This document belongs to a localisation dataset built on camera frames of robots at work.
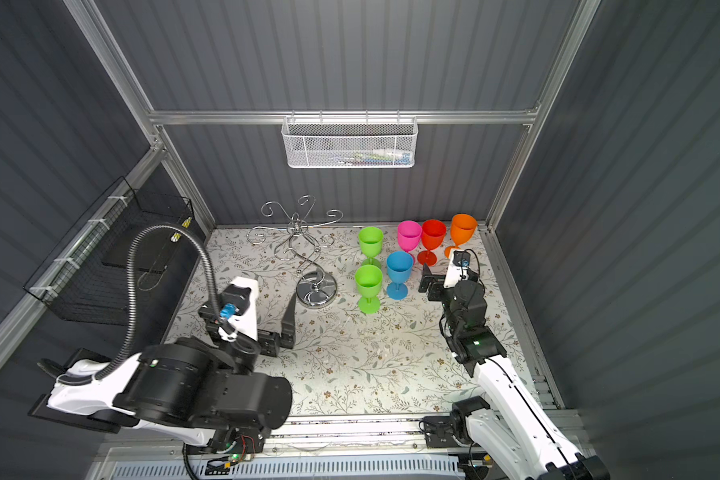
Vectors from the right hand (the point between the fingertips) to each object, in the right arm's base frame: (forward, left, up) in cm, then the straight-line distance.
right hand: (447, 267), depth 76 cm
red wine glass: (+22, 0, -11) cm, 24 cm away
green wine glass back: (+6, +21, -15) cm, 26 cm away
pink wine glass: (+25, +7, -13) cm, 28 cm away
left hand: (-19, +36, +18) cm, 45 cm away
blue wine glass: (+11, +11, -14) cm, 21 cm away
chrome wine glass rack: (+9, +38, -22) cm, 45 cm away
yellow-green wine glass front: (+17, +20, -9) cm, 28 cm away
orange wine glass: (+25, -11, -10) cm, 29 cm away
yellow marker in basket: (+15, +73, +3) cm, 74 cm away
